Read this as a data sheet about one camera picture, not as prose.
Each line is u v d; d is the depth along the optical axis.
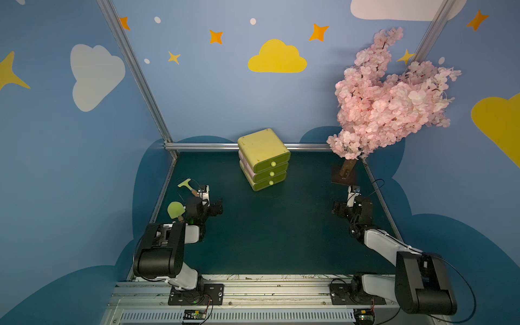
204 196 0.84
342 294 0.75
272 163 0.92
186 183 1.04
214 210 0.86
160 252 0.46
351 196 0.78
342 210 0.82
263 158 0.90
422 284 0.42
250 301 0.74
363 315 0.73
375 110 0.64
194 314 0.72
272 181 1.03
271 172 0.98
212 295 0.74
